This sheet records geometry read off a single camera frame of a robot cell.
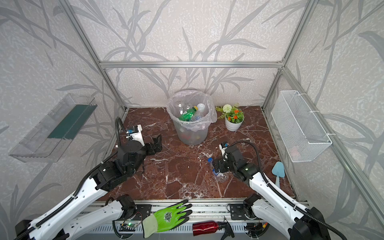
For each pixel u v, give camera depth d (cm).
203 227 66
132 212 67
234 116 95
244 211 72
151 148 60
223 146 73
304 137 61
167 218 71
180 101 90
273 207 57
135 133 57
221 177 85
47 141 64
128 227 72
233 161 63
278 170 92
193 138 93
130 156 48
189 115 84
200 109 93
